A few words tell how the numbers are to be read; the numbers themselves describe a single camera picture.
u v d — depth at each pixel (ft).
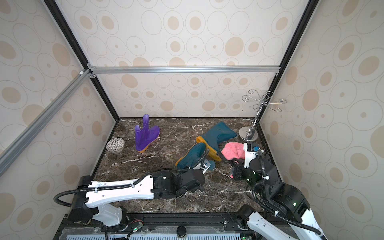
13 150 1.71
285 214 1.24
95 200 1.30
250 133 3.57
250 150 1.66
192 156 3.02
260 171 1.30
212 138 3.33
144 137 2.96
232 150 2.00
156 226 2.39
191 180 1.55
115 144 3.30
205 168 1.83
